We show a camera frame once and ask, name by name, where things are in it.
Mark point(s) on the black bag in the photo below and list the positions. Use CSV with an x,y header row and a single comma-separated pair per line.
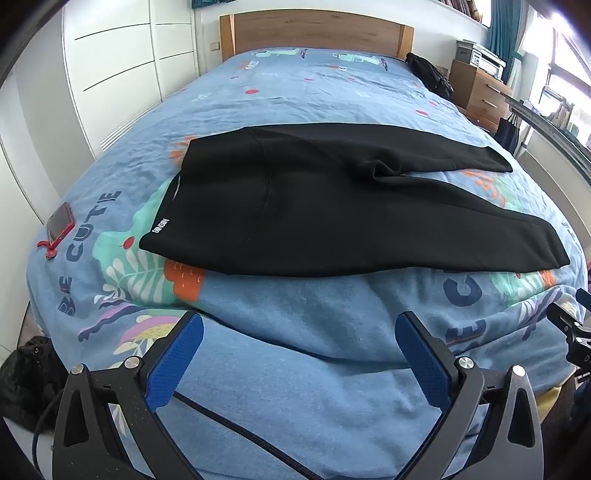
x,y
429,71

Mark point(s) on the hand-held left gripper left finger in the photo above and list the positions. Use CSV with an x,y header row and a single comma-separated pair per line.
x,y
178,360

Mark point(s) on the yellow cloth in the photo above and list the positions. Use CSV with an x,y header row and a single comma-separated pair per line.
x,y
550,404

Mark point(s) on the phone in red case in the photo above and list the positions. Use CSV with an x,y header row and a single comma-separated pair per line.
x,y
59,221

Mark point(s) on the dark blue paper bag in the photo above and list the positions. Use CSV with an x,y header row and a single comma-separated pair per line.
x,y
508,134

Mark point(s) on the dark metal rail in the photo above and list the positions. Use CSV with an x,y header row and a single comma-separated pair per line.
x,y
545,124

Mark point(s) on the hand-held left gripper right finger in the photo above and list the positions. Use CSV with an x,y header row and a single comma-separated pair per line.
x,y
425,360

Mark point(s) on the teal curtain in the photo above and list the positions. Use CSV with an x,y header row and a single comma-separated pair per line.
x,y
501,27

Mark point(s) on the wooden headboard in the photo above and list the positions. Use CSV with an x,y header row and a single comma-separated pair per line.
x,y
314,30

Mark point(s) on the white wardrobe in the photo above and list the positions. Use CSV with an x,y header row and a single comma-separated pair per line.
x,y
115,60

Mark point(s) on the shelf with books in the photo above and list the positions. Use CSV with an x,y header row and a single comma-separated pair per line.
x,y
461,7

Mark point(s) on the blue printed bed blanket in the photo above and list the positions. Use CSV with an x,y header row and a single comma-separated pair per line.
x,y
300,92

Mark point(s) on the dark cloth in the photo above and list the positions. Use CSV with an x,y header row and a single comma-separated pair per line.
x,y
27,378

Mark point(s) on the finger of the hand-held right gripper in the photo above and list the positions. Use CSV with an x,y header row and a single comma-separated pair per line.
x,y
572,323

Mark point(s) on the window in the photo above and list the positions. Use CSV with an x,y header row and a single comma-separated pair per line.
x,y
568,60

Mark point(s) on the white printer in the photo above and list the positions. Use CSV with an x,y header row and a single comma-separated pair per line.
x,y
485,60

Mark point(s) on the black pants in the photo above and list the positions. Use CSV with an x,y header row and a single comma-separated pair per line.
x,y
300,207

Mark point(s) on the wooden dresser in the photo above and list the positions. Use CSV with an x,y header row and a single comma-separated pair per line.
x,y
480,92

